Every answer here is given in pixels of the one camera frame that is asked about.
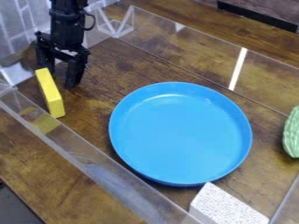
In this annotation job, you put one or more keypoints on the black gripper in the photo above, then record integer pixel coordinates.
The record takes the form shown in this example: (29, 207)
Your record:
(63, 43)

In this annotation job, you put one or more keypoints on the yellow block with label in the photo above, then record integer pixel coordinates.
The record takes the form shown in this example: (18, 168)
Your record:
(50, 92)

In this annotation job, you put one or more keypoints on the blue round tray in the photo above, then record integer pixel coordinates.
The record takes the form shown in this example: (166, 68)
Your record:
(181, 133)

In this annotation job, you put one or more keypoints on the white speckled foam block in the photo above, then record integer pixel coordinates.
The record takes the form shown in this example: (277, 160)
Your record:
(216, 207)

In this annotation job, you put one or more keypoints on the black bar on table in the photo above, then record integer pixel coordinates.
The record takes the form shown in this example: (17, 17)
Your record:
(277, 22)

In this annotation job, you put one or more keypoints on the green textured object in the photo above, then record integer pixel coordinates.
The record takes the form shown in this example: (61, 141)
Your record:
(292, 134)

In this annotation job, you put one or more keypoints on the clear acrylic enclosure wall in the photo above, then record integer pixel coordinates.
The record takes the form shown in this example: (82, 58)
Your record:
(58, 160)

